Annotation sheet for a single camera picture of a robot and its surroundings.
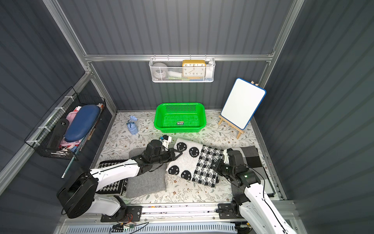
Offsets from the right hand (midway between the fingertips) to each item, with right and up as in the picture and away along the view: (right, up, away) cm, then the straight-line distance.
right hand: (214, 164), depth 79 cm
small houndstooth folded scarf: (-52, -12, -1) cm, 54 cm away
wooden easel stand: (+16, +21, +24) cm, 36 cm away
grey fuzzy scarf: (-38, -11, +2) cm, 39 cm away
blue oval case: (-65, +25, -9) cm, 70 cm away
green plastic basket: (-21, +28, +37) cm, 51 cm away
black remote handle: (-72, +18, -15) cm, 75 cm away
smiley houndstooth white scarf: (-11, 0, +2) cm, 11 cm away
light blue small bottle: (-53, +21, +23) cm, 62 cm away
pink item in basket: (-69, +13, -13) cm, 72 cm away
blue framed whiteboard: (+19, +36, +8) cm, 41 cm away
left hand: (-17, +5, +1) cm, 18 cm away
